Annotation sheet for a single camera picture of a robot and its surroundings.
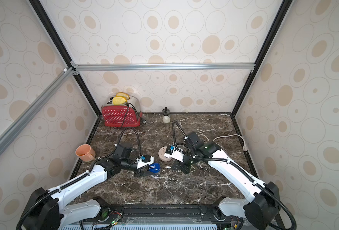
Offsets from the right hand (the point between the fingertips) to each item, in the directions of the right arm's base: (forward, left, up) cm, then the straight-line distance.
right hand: (173, 169), depth 72 cm
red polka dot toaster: (+40, +40, -4) cm, 57 cm away
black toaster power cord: (+45, +26, -13) cm, 54 cm away
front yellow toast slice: (+48, +42, +5) cm, 64 cm away
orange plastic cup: (+13, +58, -11) cm, 60 cm away
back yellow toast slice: (+55, +41, +5) cm, 69 cm away
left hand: (+2, +10, -2) cm, 10 cm away
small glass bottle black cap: (+47, +8, -8) cm, 48 cm away
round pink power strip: (+17, +9, -14) cm, 24 cm away
